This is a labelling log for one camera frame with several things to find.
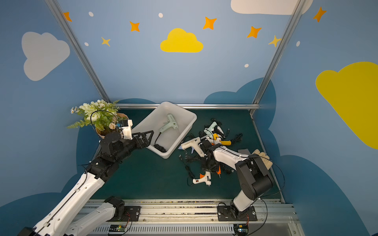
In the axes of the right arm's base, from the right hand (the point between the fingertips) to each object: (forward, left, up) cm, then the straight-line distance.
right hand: (207, 168), depth 90 cm
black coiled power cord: (+12, +33, +2) cm, 35 cm away
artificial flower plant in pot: (+14, +60, +31) cm, 69 cm away
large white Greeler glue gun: (+16, +10, +3) cm, 19 cm away
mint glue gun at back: (+29, -1, +2) cm, 29 cm away
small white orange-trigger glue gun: (-7, +1, +1) cm, 7 cm away
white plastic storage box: (+33, +38, +8) cm, 51 cm away
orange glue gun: (-2, -7, 0) cm, 7 cm away
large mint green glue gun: (+34, +27, +3) cm, 43 cm away
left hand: (+5, +33, +30) cm, 45 cm away
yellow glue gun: (+19, -11, +2) cm, 22 cm away
